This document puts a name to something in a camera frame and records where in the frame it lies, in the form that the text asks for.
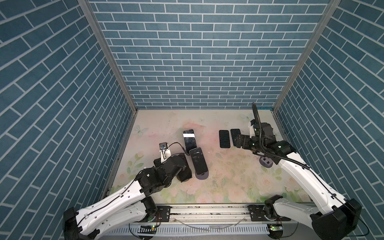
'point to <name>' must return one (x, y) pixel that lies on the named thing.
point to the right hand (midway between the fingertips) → (240, 138)
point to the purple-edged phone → (198, 160)
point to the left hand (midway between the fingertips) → (176, 157)
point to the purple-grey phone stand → (203, 176)
